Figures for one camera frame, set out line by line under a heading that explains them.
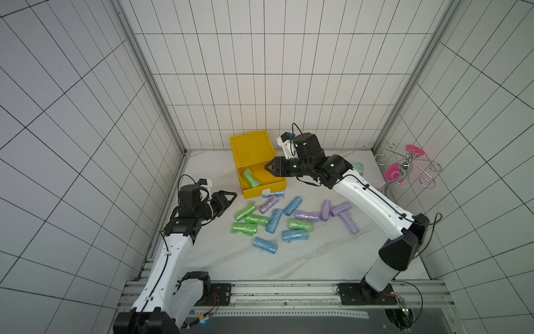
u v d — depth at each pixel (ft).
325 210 3.07
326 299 2.38
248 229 2.83
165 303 1.31
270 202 3.11
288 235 2.78
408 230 1.40
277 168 2.09
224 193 2.36
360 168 3.23
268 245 2.67
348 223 2.93
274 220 2.92
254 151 2.93
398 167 2.61
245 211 3.03
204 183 2.38
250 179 2.82
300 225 2.87
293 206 3.10
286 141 2.09
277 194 3.20
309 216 2.95
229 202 2.29
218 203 2.20
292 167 2.00
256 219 2.93
